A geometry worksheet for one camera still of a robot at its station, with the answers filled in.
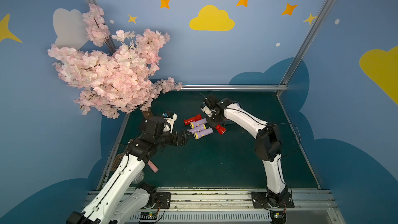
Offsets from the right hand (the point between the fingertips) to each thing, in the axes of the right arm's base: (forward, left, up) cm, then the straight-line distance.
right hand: (215, 119), depth 93 cm
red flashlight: (-7, -3, 0) cm, 8 cm away
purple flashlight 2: (-4, +13, -8) cm, 16 cm away
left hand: (-16, +16, +12) cm, 26 cm away
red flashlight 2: (+2, +18, -7) cm, 20 cm away
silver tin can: (-35, +38, -5) cm, 52 cm away
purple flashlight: (0, +14, -6) cm, 15 cm away
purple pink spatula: (-28, +34, -8) cm, 45 cm away
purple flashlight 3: (-7, +10, -7) cm, 15 cm away
